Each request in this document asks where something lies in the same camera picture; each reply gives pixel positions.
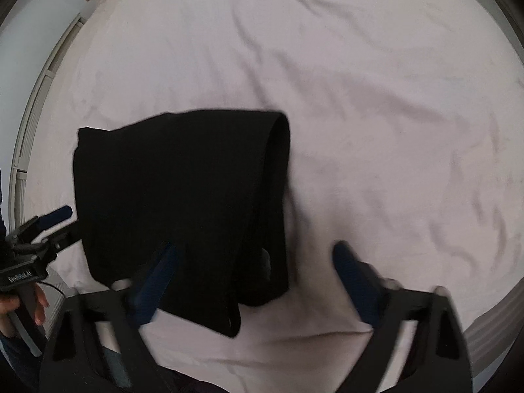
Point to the bed with pink sheet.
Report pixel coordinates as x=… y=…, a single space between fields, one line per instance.
x=368 y=90

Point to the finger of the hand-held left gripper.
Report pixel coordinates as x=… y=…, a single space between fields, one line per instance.
x=57 y=214
x=61 y=240

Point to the black pants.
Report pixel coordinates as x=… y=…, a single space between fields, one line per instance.
x=184 y=192

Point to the white louvered low cabinet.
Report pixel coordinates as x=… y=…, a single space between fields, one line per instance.
x=30 y=131

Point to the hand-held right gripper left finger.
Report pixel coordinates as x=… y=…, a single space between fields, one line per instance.
x=157 y=282

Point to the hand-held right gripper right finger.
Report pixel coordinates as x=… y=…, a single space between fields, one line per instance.
x=356 y=282

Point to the person's left hand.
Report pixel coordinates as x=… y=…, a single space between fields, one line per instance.
x=41 y=305

